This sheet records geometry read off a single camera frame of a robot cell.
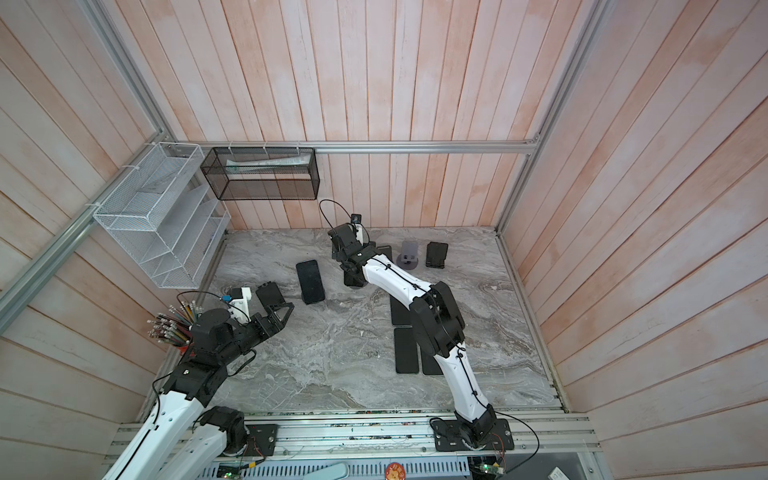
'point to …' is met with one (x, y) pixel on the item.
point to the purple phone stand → (408, 258)
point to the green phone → (354, 277)
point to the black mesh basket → (262, 173)
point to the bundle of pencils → (174, 326)
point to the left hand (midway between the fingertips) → (287, 315)
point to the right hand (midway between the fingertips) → (349, 244)
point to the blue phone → (310, 281)
